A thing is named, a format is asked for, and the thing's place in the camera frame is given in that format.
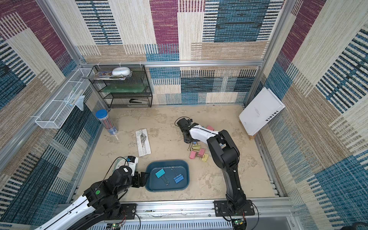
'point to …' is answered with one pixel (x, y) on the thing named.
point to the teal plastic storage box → (167, 176)
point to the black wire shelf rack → (139, 75)
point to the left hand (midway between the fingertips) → (145, 173)
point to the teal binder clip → (161, 173)
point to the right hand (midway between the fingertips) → (191, 136)
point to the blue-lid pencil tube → (102, 114)
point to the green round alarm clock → (120, 162)
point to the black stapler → (135, 101)
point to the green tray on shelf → (124, 87)
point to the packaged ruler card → (143, 142)
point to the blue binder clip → (178, 178)
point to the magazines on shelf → (107, 75)
